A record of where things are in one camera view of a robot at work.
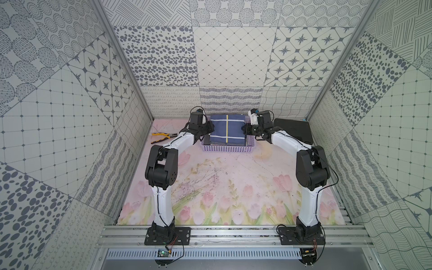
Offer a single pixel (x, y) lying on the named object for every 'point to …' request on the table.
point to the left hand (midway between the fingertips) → (213, 122)
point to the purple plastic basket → (250, 142)
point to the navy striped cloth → (227, 130)
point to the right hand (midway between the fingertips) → (243, 129)
